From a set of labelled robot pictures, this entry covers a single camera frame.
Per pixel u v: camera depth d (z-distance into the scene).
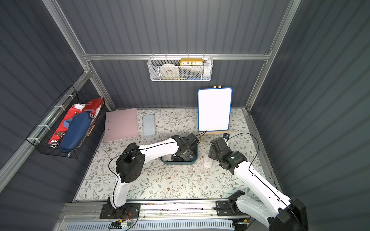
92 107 0.78
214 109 0.88
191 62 0.87
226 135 0.71
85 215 0.73
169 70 0.83
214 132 0.97
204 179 0.85
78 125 0.71
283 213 0.40
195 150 0.89
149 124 1.09
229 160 0.55
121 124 1.12
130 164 0.53
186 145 0.68
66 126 0.71
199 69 0.89
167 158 0.87
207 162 0.88
